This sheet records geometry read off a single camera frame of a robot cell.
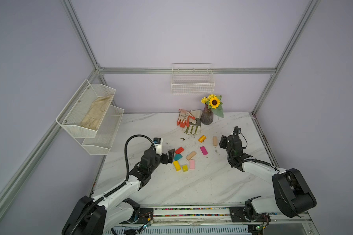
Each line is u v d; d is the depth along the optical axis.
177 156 0.94
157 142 0.70
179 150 0.98
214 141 1.04
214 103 0.95
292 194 0.43
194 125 1.11
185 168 0.88
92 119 0.77
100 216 0.40
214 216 0.75
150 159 0.63
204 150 0.98
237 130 0.73
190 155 0.96
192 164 0.91
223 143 0.82
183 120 1.14
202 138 1.04
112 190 0.48
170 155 0.75
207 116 1.11
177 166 0.90
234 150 0.69
